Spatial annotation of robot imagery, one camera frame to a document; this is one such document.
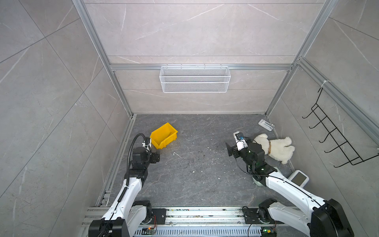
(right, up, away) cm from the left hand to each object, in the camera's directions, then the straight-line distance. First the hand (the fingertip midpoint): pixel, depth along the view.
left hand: (151, 146), depth 85 cm
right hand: (+49, +5, -3) cm, 49 cm away
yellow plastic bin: (+4, +5, +15) cm, 17 cm away
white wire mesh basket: (+26, +45, +16) cm, 54 cm away
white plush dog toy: (+78, -2, +4) cm, 79 cm away
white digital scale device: (+86, -18, -1) cm, 88 cm away
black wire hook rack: (+92, +8, -17) cm, 94 cm away
